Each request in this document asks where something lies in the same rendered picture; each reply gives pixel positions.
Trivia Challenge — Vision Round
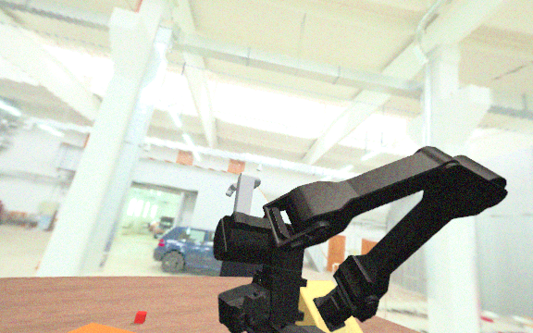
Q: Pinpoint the small red block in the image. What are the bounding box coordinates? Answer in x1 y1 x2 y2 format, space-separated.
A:
134 312 147 324

